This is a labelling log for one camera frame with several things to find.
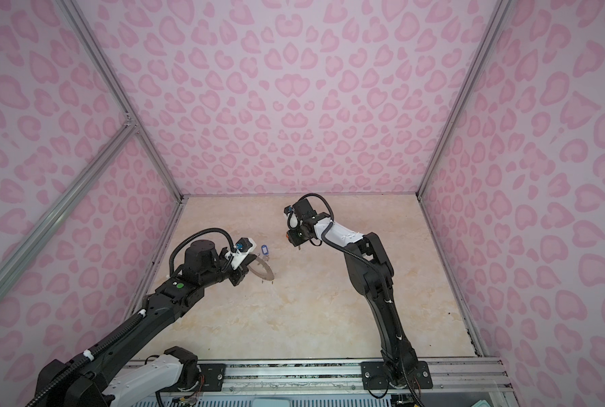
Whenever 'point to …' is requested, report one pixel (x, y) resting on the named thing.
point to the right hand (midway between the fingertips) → (296, 233)
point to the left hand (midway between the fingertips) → (253, 251)
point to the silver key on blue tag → (267, 258)
